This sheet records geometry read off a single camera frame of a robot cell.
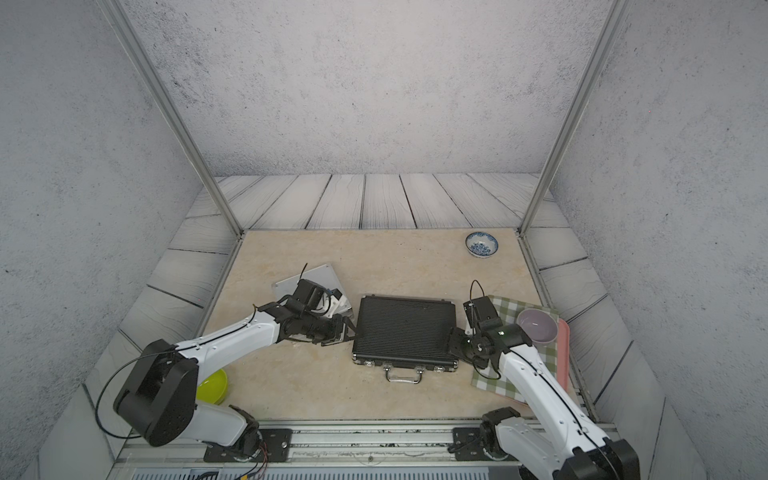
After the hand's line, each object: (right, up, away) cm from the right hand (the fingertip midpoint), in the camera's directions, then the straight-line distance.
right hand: (453, 349), depth 80 cm
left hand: (-25, +2, +2) cm, 26 cm away
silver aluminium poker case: (-40, +18, +21) cm, 48 cm away
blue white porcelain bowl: (+17, +28, +35) cm, 48 cm away
